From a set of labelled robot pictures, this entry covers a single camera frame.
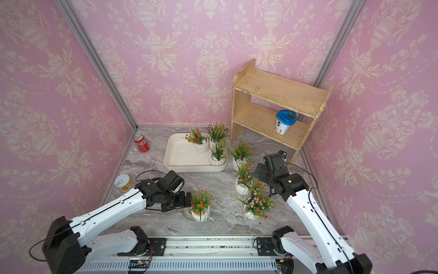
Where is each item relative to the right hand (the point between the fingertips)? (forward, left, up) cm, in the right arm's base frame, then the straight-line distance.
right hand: (266, 172), depth 77 cm
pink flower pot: (+28, +22, -2) cm, 36 cm away
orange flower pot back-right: (+15, +10, -5) cm, 19 cm away
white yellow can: (+5, +72, -11) cm, 73 cm away
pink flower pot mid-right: (-1, +10, -4) cm, 11 cm away
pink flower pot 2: (+15, +22, -6) cm, 27 cm away
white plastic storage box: (+24, +45, -18) cm, 54 cm away
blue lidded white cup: (+22, -12, +12) cm, 28 cm away
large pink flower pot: (-14, +6, -4) cm, 16 cm away
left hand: (-10, +37, -10) cm, 40 cm away
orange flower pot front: (-13, +30, -2) cm, 33 cm away
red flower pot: (+28, +32, -9) cm, 44 cm away
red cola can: (+29, +68, -6) cm, 74 cm away
